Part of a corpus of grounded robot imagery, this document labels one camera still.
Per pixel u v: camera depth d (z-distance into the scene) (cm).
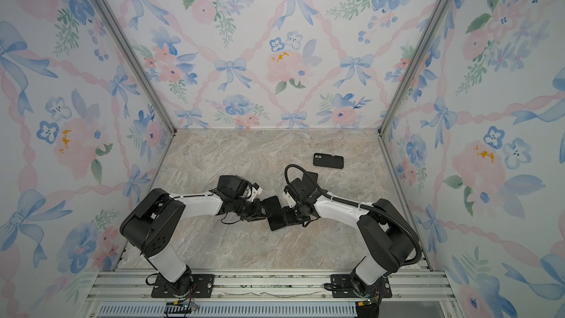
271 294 73
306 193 71
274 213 88
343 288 72
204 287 74
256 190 88
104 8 75
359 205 50
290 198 75
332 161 108
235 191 75
